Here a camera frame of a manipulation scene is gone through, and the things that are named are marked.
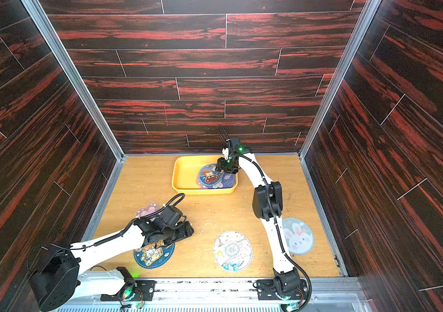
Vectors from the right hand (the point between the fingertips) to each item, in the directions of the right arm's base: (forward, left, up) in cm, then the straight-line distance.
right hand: (224, 168), depth 104 cm
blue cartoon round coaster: (-3, +8, -5) cm, 10 cm away
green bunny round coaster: (-33, -36, -8) cm, 49 cm away
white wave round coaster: (-41, -5, -8) cm, 42 cm away
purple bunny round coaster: (-4, -2, -5) cm, 7 cm away
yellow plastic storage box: (+4, +23, -6) cm, 25 cm away
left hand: (-36, +14, -3) cm, 39 cm away
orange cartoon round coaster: (-45, +29, -7) cm, 54 cm away
